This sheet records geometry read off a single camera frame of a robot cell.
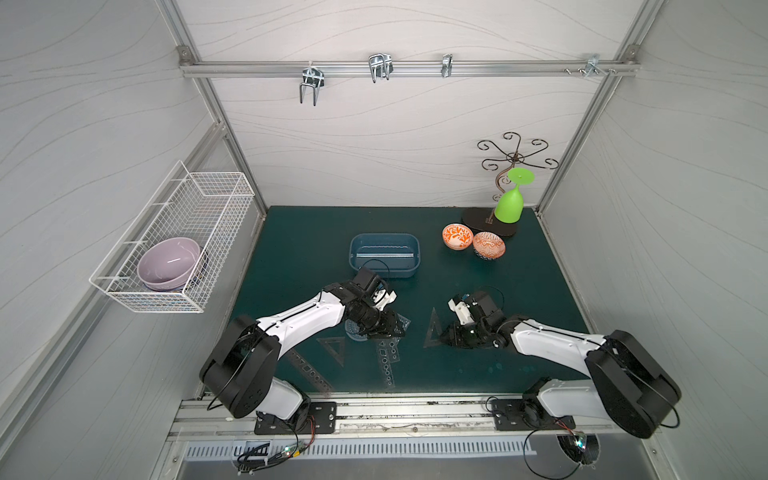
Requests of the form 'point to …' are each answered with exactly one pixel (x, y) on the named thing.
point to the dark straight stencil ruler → (302, 364)
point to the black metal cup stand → (485, 220)
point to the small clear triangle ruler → (336, 346)
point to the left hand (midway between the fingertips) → (400, 337)
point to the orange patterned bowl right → (488, 246)
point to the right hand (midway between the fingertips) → (442, 336)
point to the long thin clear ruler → (384, 255)
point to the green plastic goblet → (509, 207)
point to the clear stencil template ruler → (388, 354)
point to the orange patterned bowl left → (457, 236)
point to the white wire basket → (205, 207)
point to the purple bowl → (166, 264)
